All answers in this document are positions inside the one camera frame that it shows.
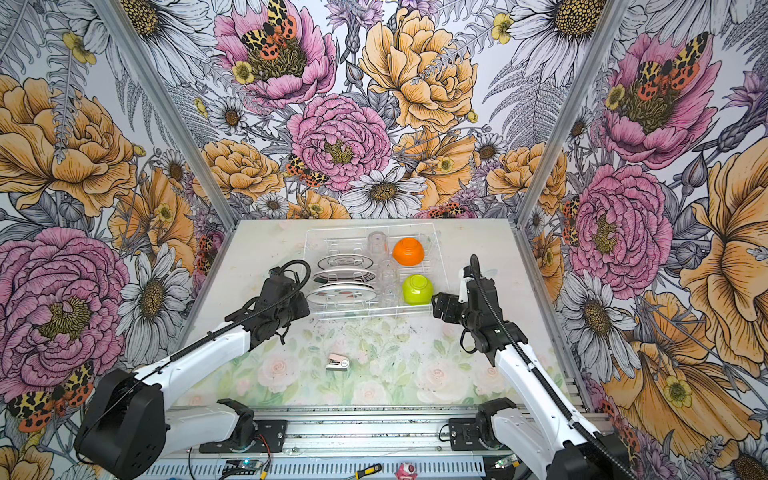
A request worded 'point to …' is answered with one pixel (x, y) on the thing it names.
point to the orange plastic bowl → (408, 251)
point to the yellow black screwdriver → (365, 471)
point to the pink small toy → (407, 471)
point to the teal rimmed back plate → (345, 260)
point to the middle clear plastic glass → (387, 271)
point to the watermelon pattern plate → (342, 293)
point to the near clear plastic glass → (388, 294)
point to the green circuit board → (241, 466)
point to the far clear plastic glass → (377, 244)
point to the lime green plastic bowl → (417, 290)
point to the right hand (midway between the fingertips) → (444, 309)
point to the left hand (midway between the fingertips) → (302, 309)
